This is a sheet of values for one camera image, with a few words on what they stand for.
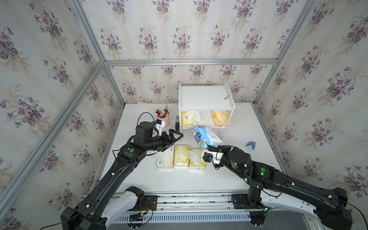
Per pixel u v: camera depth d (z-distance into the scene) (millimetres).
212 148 645
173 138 617
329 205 414
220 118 857
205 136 706
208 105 735
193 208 727
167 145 615
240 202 732
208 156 547
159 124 670
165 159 842
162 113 1012
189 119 855
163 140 616
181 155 859
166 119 985
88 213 371
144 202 727
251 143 954
